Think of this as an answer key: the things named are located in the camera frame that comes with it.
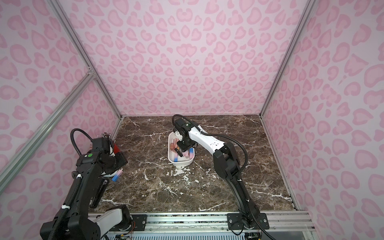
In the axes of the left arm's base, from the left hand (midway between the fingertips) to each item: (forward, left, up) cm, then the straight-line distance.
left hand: (124, 161), depth 80 cm
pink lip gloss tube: (+16, -23, -11) cm, 30 cm away
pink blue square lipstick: (+11, -36, -11) cm, 39 cm away
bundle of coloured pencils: (+14, +13, +4) cm, 20 cm away
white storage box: (+9, -24, -13) cm, 29 cm away
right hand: (+13, -32, -7) cm, 35 cm away
